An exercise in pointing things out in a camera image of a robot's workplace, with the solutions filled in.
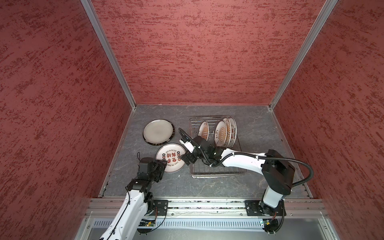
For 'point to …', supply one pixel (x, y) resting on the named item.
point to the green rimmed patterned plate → (234, 132)
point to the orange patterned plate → (223, 132)
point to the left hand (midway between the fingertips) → (167, 167)
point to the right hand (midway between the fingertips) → (185, 154)
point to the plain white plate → (158, 132)
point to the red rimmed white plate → (170, 152)
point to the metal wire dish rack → (217, 170)
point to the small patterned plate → (203, 130)
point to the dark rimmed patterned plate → (159, 132)
